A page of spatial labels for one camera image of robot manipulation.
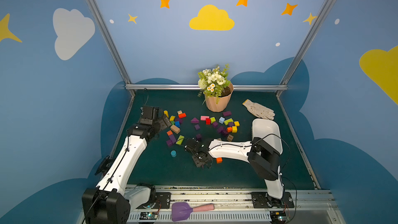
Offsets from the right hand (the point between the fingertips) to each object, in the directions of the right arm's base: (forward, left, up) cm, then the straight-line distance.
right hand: (202, 158), depth 88 cm
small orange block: (+19, -16, +1) cm, 25 cm away
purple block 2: (+21, -11, +1) cm, 24 cm away
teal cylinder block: (+1, +16, +2) cm, 17 cm away
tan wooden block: (+17, +18, +2) cm, 25 cm away
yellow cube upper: (+26, -22, 0) cm, 34 cm away
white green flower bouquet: (+36, -4, +27) cm, 45 cm away
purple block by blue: (+26, +17, 0) cm, 31 cm away
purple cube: (+13, +3, +1) cm, 13 cm away
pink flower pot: (+35, -12, +12) cm, 39 cm away
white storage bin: (+21, -42, -1) cm, 47 cm away
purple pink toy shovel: (-26, +8, 0) cm, 27 cm away
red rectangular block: (+30, +16, 0) cm, 34 cm away
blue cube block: (+22, +18, +2) cm, 28 cm away
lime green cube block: (+27, -6, +1) cm, 27 cm away
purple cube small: (+21, +5, 0) cm, 21 cm away
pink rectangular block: (+28, 0, +1) cm, 28 cm away
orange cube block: (-1, -10, +1) cm, 10 cm away
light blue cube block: (+27, -12, +1) cm, 30 cm away
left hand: (+11, +21, +19) cm, 30 cm away
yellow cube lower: (+20, -20, +2) cm, 28 cm away
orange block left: (+15, +22, 0) cm, 27 cm away
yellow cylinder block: (+27, +26, +6) cm, 38 cm away
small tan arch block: (+32, +18, +1) cm, 36 cm away
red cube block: (+26, -3, 0) cm, 26 cm away
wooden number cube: (+14, -17, +1) cm, 22 cm away
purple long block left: (+11, +19, +1) cm, 22 cm away
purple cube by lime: (+23, -7, +2) cm, 24 cm away
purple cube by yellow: (+24, -18, +1) cm, 30 cm away
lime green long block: (+26, -15, 0) cm, 31 cm away
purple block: (+35, -16, -2) cm, 38 cm away
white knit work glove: (+39, -40, -1) cm, 56 cm away
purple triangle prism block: (+24, +6, +3) cm, 25 cm away
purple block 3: (+18, -14, 0) cm, 22 cm away
